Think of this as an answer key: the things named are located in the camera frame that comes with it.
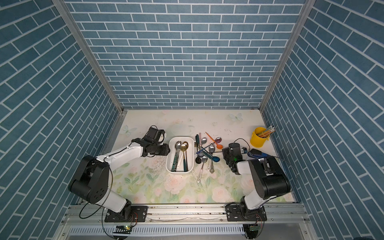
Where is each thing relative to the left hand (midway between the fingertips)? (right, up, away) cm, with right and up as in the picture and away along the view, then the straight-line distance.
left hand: (170, 150), depth 91 cm
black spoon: (+17, -6, +1) cm, 18 cm away
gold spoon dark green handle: (+7, +1, +6) cm, 9 cm away
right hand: (+34, 0, +6) cm, 34 cm away
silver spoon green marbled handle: (+4, +1, +6) cm, 7 cm away
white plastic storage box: (+6, -5, +2) cm, 8 cm away
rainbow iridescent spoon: (+30, +5, +11) cm, 33 cm away
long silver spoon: (+21, -6, +1) cm, 22 cm away
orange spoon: (+31, +1, +8) cm, 32 cm away
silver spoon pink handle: (+20, +5, +11) cm, 23 cm away
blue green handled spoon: (+27, -6, +2) cm, 28 cm away
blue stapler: (+53, -2, +1) cm, 53 cm away
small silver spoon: (+26, +1, +6) cm, 26 cm away
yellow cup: (+55, +5, +5) cm, 55 cm away
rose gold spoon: (+9, +3, +7) cm, 12 cm away
